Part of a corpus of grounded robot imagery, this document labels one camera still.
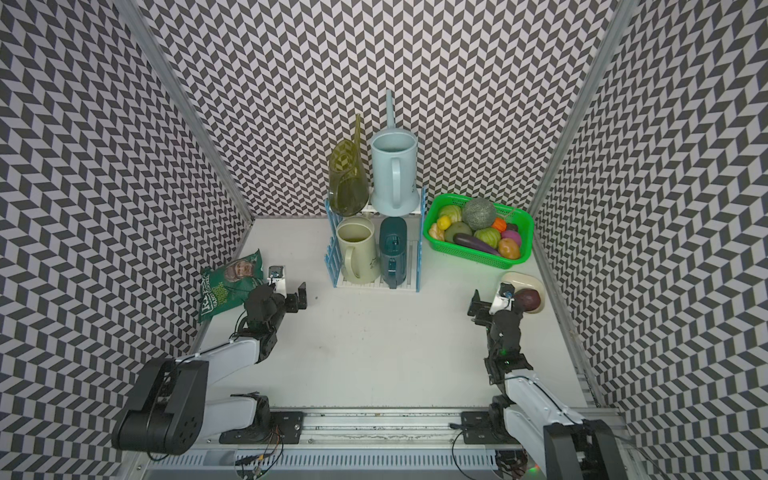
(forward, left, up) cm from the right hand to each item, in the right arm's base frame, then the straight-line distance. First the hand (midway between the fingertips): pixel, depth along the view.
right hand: (490, 297), depth 86 cm
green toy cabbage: (+24, -5, 0) cm, 25 cm away
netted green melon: (+30, -1, +4) cm, 30 cm away
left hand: (+6, +61, -1) cm, 61 cm away
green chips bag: (+7, +81, -3) cm, 82 cm away
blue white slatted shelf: (+26, +21, +2) cm, 34 cm away
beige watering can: (+10, +38, +9) cm, 41 cm away
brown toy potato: (+19, -10, -1) cm, 21 cm away
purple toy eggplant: (+23, +1, -2) cm, 23 cm away
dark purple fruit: (+2, -13, -4) cm, 14 cm away
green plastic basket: (+34, -16, -4) cm, 37 cm away
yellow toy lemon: (+30, +11, 0) cm, 31 cm away
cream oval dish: (+13, -16, -11) cm, 23 cm away
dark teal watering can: (+11, +28, +9) cm, 31 cm away
